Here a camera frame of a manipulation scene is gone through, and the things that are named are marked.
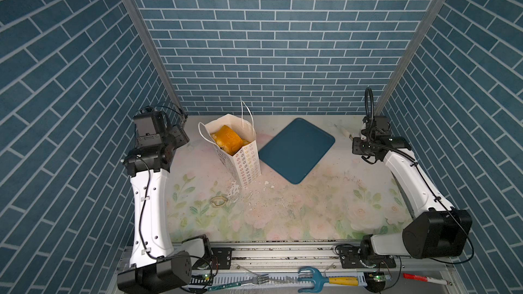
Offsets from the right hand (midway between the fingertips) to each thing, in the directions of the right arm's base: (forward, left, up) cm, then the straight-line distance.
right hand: (357, 142), depth 83 cm
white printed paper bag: (-13, +46, -4) cm, 48 cm away
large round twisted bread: (-6, +52, +4) cm, 53 cm away
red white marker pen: (-43, -22, -20) cm, 52 cm away
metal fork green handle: (-48, +36, -19) cm, 63 cm away
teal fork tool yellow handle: (-47, +16, -19) cm, 52 cm away
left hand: (-12, +68, +15) cm, 70 cm away
